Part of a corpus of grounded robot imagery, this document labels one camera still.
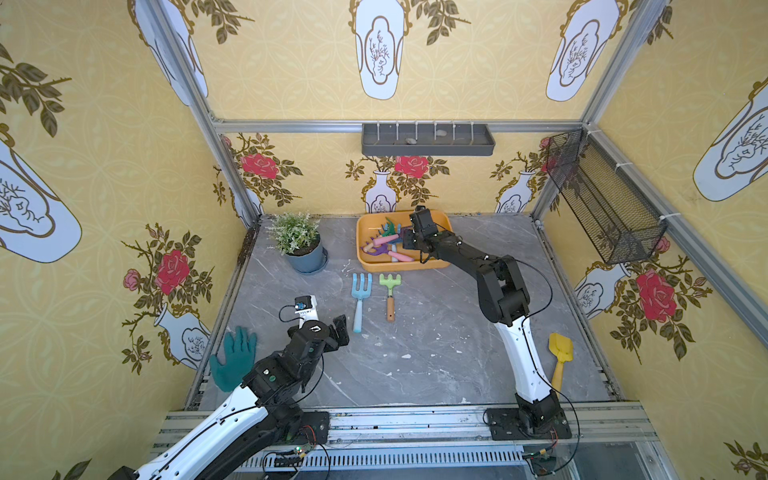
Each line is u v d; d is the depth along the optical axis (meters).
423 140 0.92
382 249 1.09
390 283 1.01
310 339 0.56
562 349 0.86
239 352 0.86
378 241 1.08
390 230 1.13
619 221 0.83
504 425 0.73
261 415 0.51
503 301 0.62
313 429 0.72
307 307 0.67
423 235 0.85
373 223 1.14
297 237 0.92
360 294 0.98
